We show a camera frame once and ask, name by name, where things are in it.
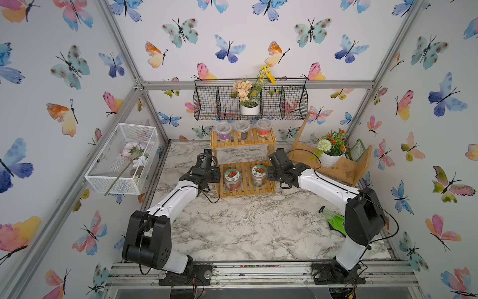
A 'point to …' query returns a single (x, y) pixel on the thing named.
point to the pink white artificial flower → (131, 150)
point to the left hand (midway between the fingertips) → (216, 169)
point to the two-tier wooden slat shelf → (245, 163)
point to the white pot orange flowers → (331, 148)
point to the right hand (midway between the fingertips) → (274, 170)
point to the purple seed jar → (223, 129)
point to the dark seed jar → (243, 126)
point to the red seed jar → (264, 127)
